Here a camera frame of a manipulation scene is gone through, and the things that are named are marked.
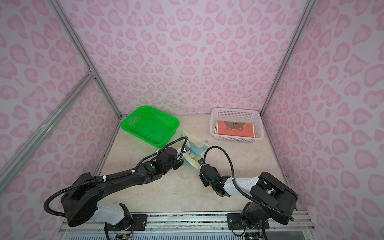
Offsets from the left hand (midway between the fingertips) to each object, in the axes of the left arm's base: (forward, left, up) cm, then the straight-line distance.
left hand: (183, 152), depth 84 cm
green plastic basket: (+31, +26, -13) cm, 42 cm away
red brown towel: (+22, -34, -8) cm, 42 cm away
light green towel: (+9, -8, -12) cm, 17 cm away
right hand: (-6, -12, -12) cm, 18 cm away
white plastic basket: (+33, -46, -7) cm, 58 cm away
